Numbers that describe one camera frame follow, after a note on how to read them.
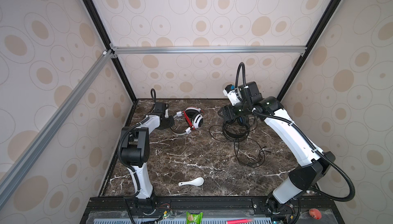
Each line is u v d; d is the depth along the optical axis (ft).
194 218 2.25
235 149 3.07
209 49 2.95
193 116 3.12
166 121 2.87
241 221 2.27
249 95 1.80
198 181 2.65
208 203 2.57
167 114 3.02
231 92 2.14
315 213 2.28
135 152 1.69
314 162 1.36
